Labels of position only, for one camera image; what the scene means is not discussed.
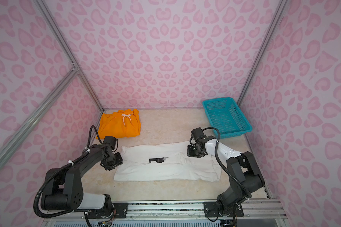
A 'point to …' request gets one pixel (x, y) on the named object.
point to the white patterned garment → (165, 161)
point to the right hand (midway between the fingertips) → (189, 152)
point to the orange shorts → (112, 124)
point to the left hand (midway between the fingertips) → (119, 162)
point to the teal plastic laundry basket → (227, 116)
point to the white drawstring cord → (124, 115)
